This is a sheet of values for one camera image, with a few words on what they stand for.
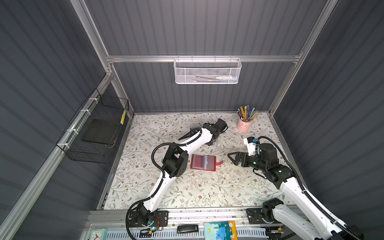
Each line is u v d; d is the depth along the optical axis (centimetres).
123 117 83
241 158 68
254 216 74
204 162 93
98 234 68
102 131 74
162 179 61
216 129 74
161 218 72
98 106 80
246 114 105
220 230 70
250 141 69
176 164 59
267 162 59
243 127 104
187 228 68
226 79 89
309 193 48
